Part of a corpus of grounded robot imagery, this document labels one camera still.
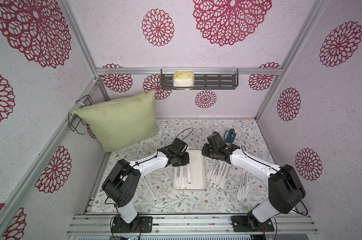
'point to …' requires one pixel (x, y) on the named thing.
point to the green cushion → (122, 122)
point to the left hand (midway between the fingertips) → (188, 161)
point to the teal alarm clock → (230, 135)
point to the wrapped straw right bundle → (217, 173)
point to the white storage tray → (196, 165)
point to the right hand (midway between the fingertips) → (201, 148)
